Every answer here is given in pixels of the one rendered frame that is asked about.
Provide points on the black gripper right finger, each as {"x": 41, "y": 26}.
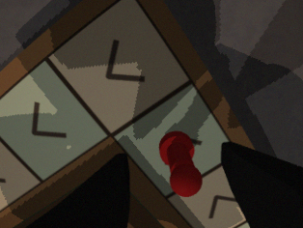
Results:
{"x": 268, "y": 190}

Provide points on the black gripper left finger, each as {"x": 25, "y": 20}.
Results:
{"x": 101, "y": 202}

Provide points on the square board game track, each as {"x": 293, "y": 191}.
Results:
{"x": 118, "y": 77}

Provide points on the brown wooden board border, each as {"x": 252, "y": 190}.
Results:
{"x": 80, "y": 170}

